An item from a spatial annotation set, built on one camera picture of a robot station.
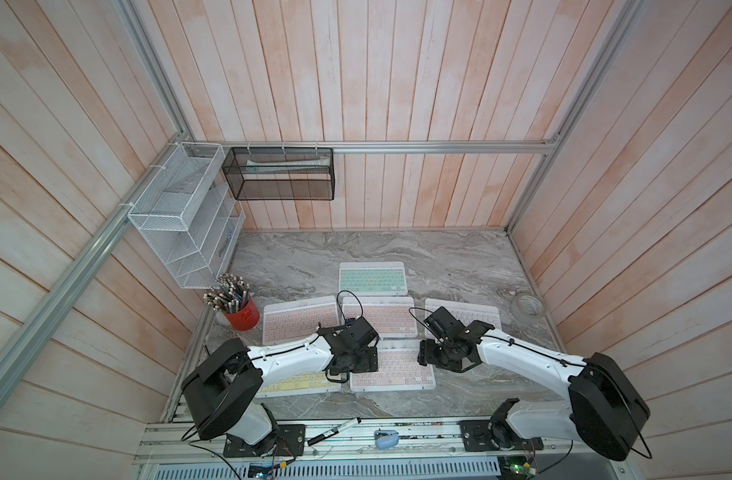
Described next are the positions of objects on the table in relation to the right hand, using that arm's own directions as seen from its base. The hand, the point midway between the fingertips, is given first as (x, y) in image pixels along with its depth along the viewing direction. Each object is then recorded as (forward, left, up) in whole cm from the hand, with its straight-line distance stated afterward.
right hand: (426, 358), depth 86 cm
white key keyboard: (+17, -16, -1) cm, 23 cm away
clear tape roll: (+19, -36, -2) cm, 41 cm away
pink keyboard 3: (-3, +8, -1) cm, 8 cm away
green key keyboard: (+29, +16, 0) cm, 33 cm away
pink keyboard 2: (+14, +11, 0) cm, 18 cm away
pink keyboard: (+12, +41, 0) cm, 42 cm away
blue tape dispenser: (-21, +12, +1) cm, 24 cm away
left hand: (-4, +19, 0) cm, 19 cm away
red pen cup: (+11, +56, +17) cm, 60 cm away
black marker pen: (-19, +25, 0) cm, 32 cm away
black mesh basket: (+56, +49, +25) cm, 79 cm away
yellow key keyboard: (-8, +32, 0) cm, 33 cm away
